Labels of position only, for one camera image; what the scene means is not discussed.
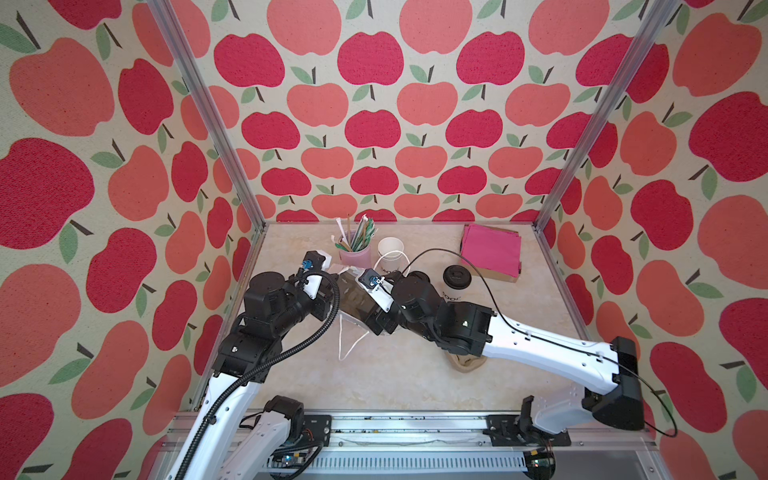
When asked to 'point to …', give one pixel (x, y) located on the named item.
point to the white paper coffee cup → (450, 294)
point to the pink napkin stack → (494, 249)
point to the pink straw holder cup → (360, 259)
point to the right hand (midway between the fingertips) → (378, 289)
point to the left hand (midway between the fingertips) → (339, 278)
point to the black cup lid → (457, 277)
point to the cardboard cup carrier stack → (464, 363)
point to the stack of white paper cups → (390, 250)
